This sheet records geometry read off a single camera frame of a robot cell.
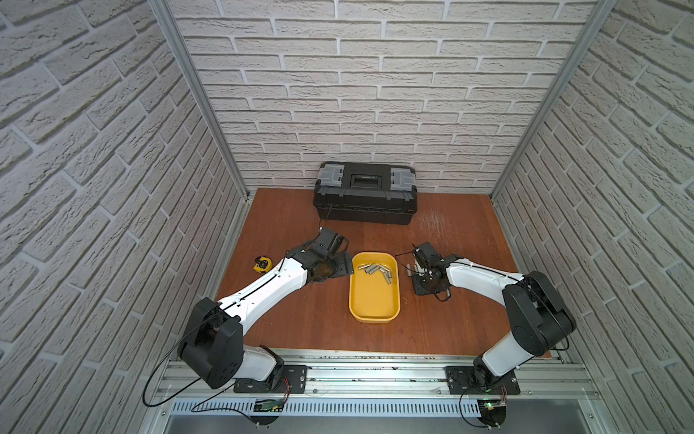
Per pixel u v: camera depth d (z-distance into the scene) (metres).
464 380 0.74
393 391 0.73
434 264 0.72
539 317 0.45
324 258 0.63
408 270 0.95
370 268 0.95
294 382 0.73
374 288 0.91
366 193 0.98
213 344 0.41
